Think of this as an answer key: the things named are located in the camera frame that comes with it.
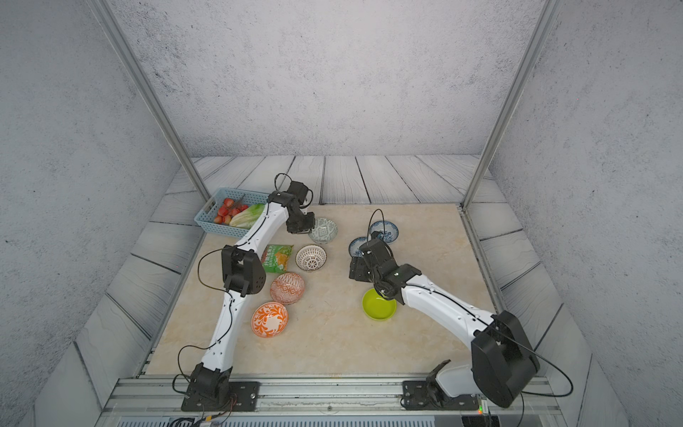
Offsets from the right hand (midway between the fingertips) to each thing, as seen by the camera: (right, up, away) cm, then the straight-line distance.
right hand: (360, 265), depth 84 cm
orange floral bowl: (-29, -18, +3) cm, 34 cm away
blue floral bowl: (-2, +5, +18) cm, 19 cm away
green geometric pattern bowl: (-14, +10, +24) cm, 29 cm away
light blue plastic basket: (-63, +16, +28) cm, 71 cm away
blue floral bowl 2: (+13, +10, +21) cm, 27 cm away
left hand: (-16, +11, +20) cm, 28 cm away
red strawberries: (-55, +19, +31) cm, 66 cm away
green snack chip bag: (-31, 0, +15) cm, 34 cm away
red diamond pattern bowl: (-25, -10, +10) cm, 29 cm away
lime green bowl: (+6, -15, +5) cm, 17 cm away
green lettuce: (-44, +15, +24) cm, 53 cm away
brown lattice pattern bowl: (-18, 0, +18) cm, 25 cm away
